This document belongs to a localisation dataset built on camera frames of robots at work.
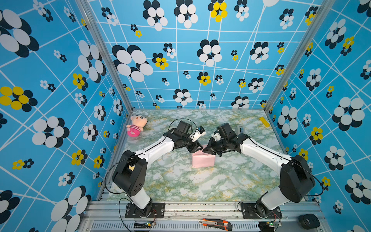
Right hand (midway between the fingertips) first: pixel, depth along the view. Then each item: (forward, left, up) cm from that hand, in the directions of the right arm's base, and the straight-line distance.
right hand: (203, 150), depth 82 cm
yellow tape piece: (+33, -50, -13) cm, 61 cm away
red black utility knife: (-34, -8, -12) cm, 37 cm away
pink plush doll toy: (+26, +46, -6) cm, 53 cm away
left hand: (+4, +1, -1) cm, 5 cm away
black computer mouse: (-32, -49, -11) cm, 60 cm away
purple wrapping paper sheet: (-4, +1, -4) cm, 6 cm away
